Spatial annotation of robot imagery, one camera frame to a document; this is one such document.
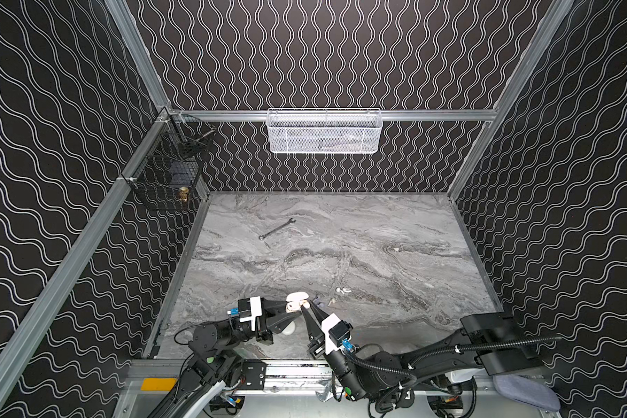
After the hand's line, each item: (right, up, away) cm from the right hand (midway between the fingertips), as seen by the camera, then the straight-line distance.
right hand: (309, 306), depth 59 cm
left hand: (-2, -1, -1) cm, 3 cm away
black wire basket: (-49, +36, +32) cm, 69 cm away
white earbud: (+9, -5, +32) cm, 33 cm away
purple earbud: (+2, -8, +29) cm, 30 cm away
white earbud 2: (+8, -8, +29) cm, 31 cm away
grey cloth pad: (+59, -26, +11) cm, 66 cm away
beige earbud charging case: (-3, +1, 0) cm, 3 cm away
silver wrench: (-21, +13, +47) cm, 53 cm away
